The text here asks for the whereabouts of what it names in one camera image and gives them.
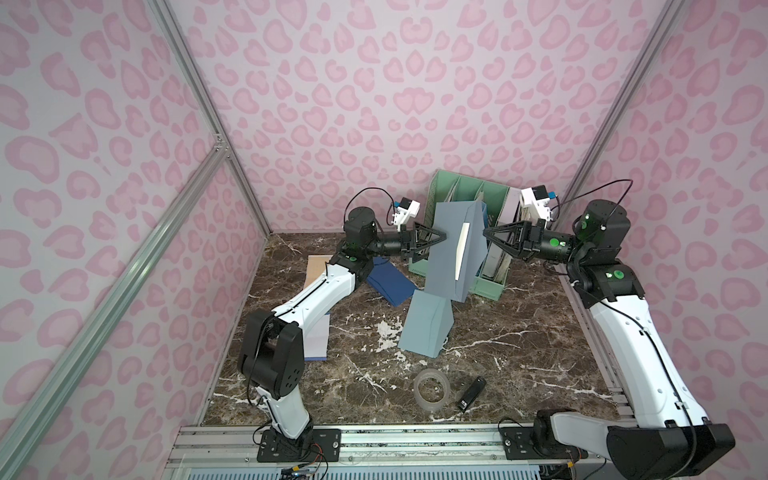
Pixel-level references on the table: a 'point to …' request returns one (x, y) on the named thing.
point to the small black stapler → (471, 394)
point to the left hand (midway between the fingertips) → (441, 243)
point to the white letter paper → (317, 341)
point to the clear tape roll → (434, 373)
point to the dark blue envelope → (391, 281)
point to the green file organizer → (447, 187)
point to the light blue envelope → (427, 324)
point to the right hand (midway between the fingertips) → (484, 238)
